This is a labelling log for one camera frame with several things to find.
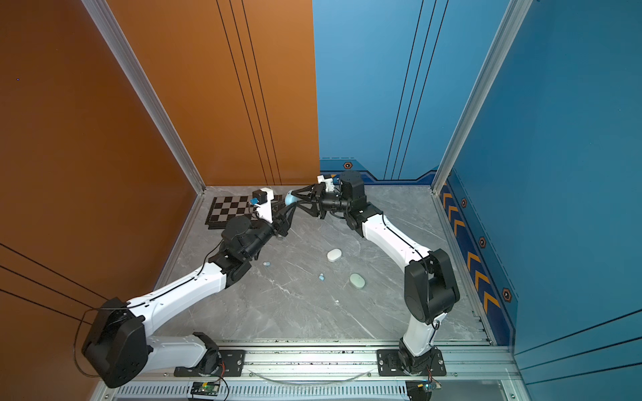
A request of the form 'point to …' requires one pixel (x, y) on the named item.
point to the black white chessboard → (224, 208)
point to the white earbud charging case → (333, 255)
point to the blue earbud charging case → (290, 199)
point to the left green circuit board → (206, 388)
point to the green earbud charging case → (357, 280)
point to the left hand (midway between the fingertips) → (292, 201)
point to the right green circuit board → (429, 386)
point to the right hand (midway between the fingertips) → (292, 199)
